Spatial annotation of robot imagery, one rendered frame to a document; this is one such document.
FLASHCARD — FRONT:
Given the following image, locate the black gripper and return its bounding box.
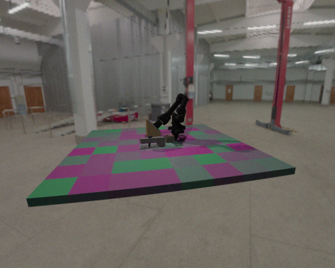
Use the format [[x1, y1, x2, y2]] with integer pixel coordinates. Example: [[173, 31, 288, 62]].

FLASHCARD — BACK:
[[168, 122, 184, 140]]

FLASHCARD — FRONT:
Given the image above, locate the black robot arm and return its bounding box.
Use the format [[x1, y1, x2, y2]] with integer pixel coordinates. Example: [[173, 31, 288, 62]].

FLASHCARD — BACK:
[[153, 93, 189, 130]]

